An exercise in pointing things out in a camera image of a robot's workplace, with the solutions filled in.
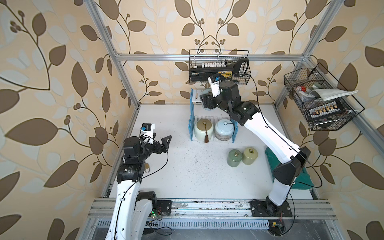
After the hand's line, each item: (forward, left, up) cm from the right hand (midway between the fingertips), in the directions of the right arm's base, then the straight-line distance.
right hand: (208, 93), depth 74 cm
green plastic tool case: (-33, -51, -36) cm, 71 cm away
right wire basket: (+11, -54, -4) cm, 56 cm away
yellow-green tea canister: (-20, -23, -30) cm, 43 cm away
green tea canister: (-21, -14, -31) cm, 40 cm away
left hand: (-16, +23, -12) cm, 30 cm away
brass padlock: (-22, +37, -37) cm, 57 cm away
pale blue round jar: (-4, -11, -26) cm, 28 cm away
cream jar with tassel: (-4, +2, -26) cm, 26 cm away
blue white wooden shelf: (+8, +6, -9) cm, 14 cm away
